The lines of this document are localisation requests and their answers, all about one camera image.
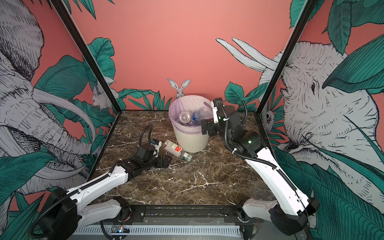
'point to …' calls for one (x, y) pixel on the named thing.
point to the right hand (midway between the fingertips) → (209, 117)
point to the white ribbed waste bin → (191, 142)
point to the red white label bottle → (176, 150)
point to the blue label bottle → (198, 115)
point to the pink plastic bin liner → (189, 103)
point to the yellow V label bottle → (184, 117)
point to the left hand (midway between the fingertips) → (165, 155)
